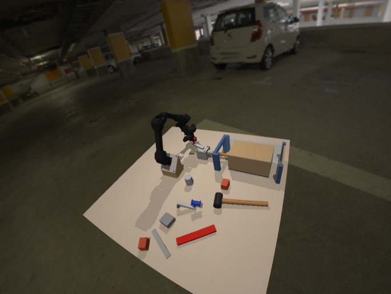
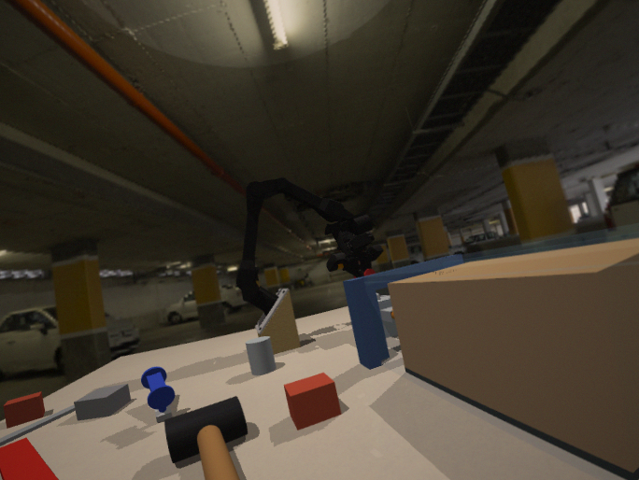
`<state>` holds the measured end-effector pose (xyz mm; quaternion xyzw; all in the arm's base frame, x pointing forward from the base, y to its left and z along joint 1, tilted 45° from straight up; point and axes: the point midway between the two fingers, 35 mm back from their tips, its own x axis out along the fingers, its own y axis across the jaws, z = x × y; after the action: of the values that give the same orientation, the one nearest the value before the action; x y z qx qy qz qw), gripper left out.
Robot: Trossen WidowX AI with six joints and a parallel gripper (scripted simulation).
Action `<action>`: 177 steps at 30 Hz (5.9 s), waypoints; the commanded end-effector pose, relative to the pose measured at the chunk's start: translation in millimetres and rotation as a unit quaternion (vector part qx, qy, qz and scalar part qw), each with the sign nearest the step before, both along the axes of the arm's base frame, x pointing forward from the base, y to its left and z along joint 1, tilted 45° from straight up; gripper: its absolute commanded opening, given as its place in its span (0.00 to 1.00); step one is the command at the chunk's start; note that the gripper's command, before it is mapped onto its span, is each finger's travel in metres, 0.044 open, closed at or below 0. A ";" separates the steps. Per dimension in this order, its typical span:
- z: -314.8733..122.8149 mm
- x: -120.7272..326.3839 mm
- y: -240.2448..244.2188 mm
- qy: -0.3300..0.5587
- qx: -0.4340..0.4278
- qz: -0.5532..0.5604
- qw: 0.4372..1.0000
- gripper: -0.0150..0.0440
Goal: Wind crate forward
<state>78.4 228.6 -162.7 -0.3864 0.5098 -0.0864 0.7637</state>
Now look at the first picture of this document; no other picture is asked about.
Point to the red flat bar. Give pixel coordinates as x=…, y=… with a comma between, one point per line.
x=195, y=235

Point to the grey flat bar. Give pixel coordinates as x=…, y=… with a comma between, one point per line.
x=161, y=244

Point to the red cube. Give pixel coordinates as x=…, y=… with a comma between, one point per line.
x=143, y=244
x=225, y=184

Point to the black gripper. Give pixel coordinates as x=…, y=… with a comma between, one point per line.
x=188, y=136

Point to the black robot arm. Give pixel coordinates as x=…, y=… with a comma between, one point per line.
x=157, y=125

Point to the black mallet with brown handle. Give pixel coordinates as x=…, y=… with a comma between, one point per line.
x=218, y=199

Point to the grey cylinder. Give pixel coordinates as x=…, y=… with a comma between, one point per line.
x=188, y=179

